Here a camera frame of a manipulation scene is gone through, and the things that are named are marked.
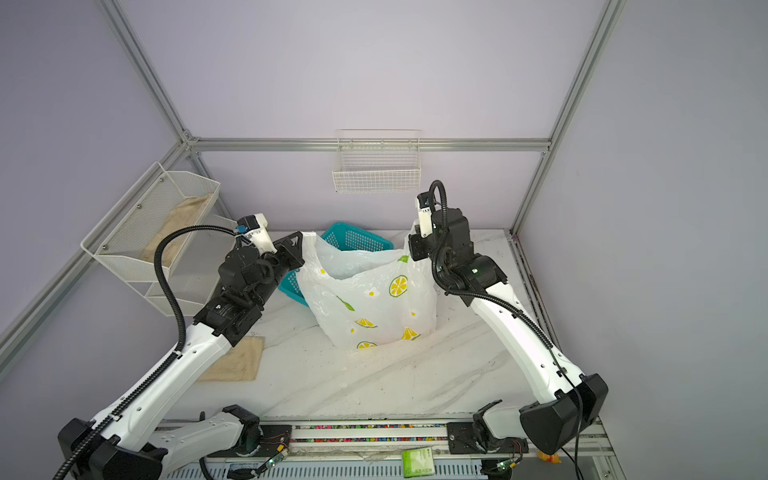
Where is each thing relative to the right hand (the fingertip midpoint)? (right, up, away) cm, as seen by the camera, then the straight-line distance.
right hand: (415, 223), depth 71 cm
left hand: (-27, -3, -2) cm, 27 cm away
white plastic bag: (-12, -19, +3) cm, 22 cm away
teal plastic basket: (-26, -1, +38) cm, 47 cm away
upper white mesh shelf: (-72, +8, +13) cm, 73 cm away
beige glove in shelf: (-65, +4, +12) cm, 66 cm away
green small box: (0, -57, -2) cm, 57 cm away
